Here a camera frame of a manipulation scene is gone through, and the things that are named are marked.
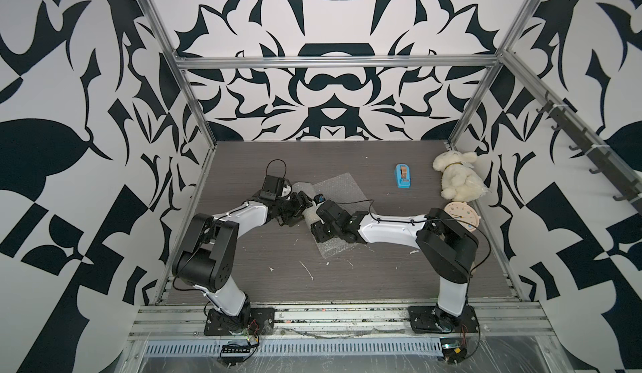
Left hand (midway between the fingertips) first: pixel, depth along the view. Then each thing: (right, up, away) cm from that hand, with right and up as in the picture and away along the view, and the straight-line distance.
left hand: (310, 204), depth 92 cm
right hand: (+2, -7, -1) cm, 7 cm away
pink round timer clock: (+57, -4, +2) cm, 57 cm away
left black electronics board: (-20, -40, -19) cm, 49 cm away
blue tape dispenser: (+38, +10, +13) cm, 41 cm away
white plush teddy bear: (+56, +9, +3) cm, 56 cm away
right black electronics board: (+41, -38, -21) cm, 59 cm away
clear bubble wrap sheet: (+13, +4, +13) cm, 19 cm away
